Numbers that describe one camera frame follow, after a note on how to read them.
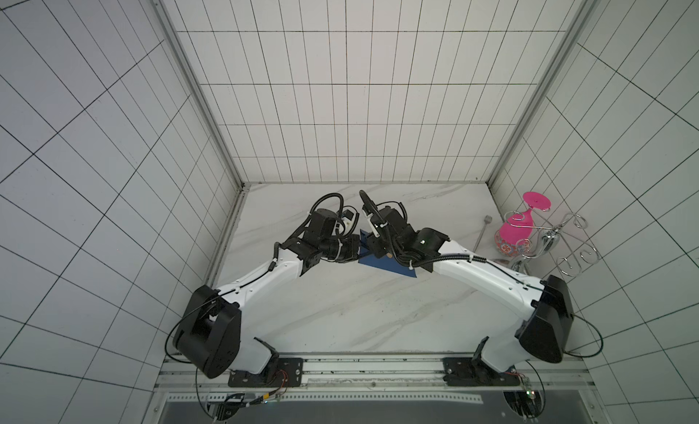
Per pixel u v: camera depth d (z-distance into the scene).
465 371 0.73
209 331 0.41
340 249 0.69
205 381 0.74
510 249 0.97
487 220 1.06
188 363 0.43
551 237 0.68
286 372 0.72
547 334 0.40
